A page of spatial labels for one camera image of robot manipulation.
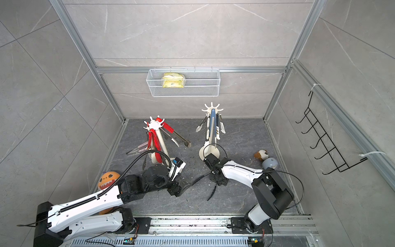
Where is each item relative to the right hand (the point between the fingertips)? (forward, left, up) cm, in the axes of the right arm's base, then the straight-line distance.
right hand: (216, 179), depth 88 cm
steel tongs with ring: (+20, +9, +25) cm, 33 cm away
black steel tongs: (-8, +3, 0) cm, 8 cm away
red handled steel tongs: (+12, +24, +32) cm, 42 cm away
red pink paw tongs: (+23, +49, 0) cm, 55 cm away
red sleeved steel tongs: (+6, +30, +29) cm, 42 cm away
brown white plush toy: (+16, -31, +1) cm, 35 cm away
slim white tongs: (+16, -2, +29) cm, 34 cm away
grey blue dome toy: (+7, -31, +7) cm, 33 cm away
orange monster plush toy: (-3, +59, +9) cm, 60 cm away
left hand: (-7, +15, +19) cm, 25 cm away
